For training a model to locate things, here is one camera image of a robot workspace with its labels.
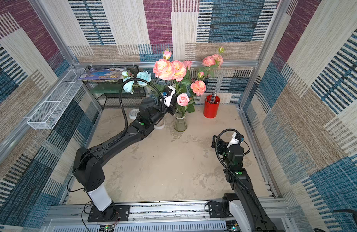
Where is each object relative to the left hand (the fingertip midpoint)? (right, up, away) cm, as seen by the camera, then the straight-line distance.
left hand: (178, 94), depth 73 cm
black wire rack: (-46, +6, +19) cm, 50 cm away
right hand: (+24, -25, +10) cm, 36 cm away
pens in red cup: (+24, +2, +32) cm, 40 cm away
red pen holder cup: (+23, -3, +32) cm, 39 cm away
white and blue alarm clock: (-35, -8, +40) cm, 54 cm away
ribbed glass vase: (+1, -16, +29) cm, 33 cm away
